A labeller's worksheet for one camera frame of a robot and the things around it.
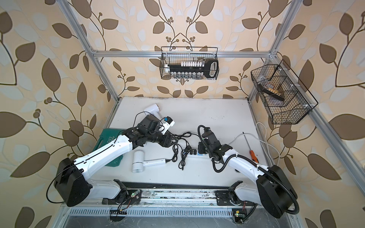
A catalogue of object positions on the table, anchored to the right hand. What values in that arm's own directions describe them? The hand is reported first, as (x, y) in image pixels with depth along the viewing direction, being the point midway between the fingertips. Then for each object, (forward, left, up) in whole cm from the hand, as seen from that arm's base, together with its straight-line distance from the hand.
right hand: (200, 145), depth 87 cm
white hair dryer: (-9, +36, 0) cm, 38 cm away
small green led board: (-25, +36, -3) cm, 44 cm away
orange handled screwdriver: (-5, -33, -6) cm, 34 cm away
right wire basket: (+6, -48, +25) cm, 55 cm away
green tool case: (+10, +62, 0) cm, 63 cm away
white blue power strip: (-4, +4, -3) cm, 6 cm away
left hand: (-1, +16, +13) cm, 20 cm away
